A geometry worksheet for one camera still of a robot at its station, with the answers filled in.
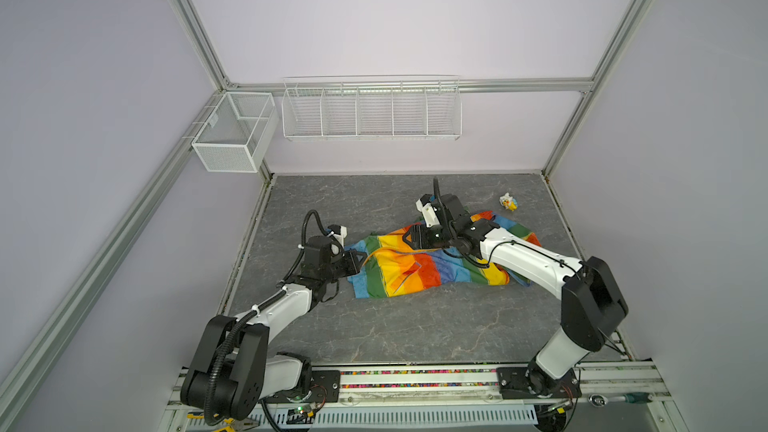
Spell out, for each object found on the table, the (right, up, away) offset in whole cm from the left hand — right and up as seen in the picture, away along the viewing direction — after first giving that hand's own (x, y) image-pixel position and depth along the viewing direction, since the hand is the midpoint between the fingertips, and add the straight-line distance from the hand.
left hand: (368, 258), depth 87 cm
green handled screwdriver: (+65, -31, -16) cm, 74 cm away
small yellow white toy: (+50, +16, +21) cm, 57 cm away
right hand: (+12, +6, -2) cm, 14 cm away
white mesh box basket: (-46, +40, +15) cm, 63 cm away
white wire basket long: (0, +48, +12) cm, 50 cm away
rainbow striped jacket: (+9, -4, +5) cm, 11 cm away
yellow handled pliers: (-29, -35, -19) cm, 49 cm away
